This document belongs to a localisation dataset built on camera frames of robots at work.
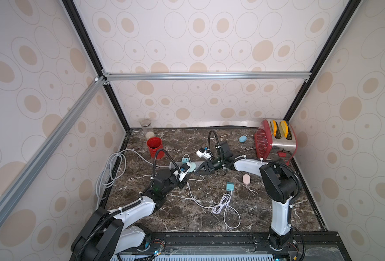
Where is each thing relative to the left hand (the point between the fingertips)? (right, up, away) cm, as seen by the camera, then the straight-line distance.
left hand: (193, 169), depth 82 cm
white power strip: (+2, +2, 0) cm, 3 cm away
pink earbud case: (+29, -6, +7) cm, 31 cm away
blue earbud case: (+34, +16, +31) cm, 49 cm away
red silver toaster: (+47, +15, +10) cm, 51 cm away
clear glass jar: (-30, +24, +21) cm, 44 cm away
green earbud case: (0, +1, 0) cm, 1 cm away
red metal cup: (-25, +13, +21) cm, 35 cm away
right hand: (+4, -2, +2) cm, 5 cm away
